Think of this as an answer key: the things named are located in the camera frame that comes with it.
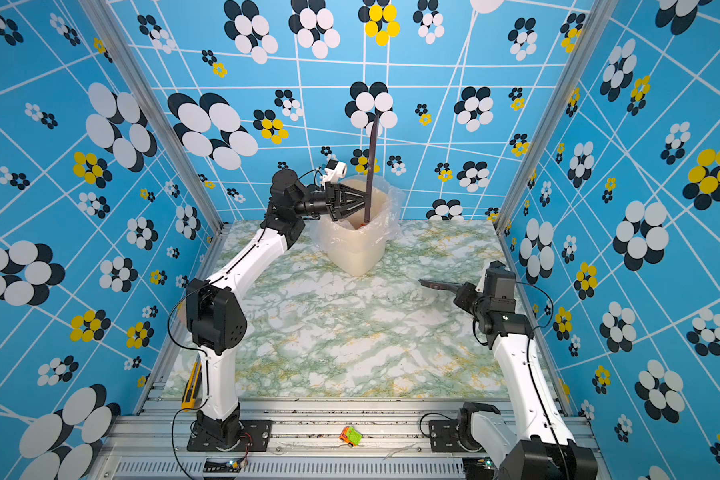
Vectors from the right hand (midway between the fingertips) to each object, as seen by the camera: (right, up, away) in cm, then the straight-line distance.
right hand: (464, 290), depth 82 cm
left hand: (-27, +22, -12) cm, 37 cm away
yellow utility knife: (-75, -26, -1) cm, 79 cm away
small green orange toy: (-31, -35, -10) cm, 47 cm away
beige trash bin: (-31, +7, +17) cm, 36 cm away
